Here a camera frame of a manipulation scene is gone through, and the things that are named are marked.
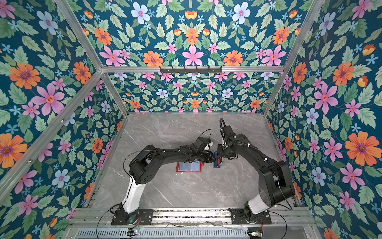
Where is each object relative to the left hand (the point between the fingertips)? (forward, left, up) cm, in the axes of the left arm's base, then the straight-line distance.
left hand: (217, 158), depth 92 cm
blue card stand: (-3, +1, -1) cm, 3 cm away
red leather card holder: (-4, +19, -2) cm, 19 cm away
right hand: (+1, -4, +5) cm, 7 cm away
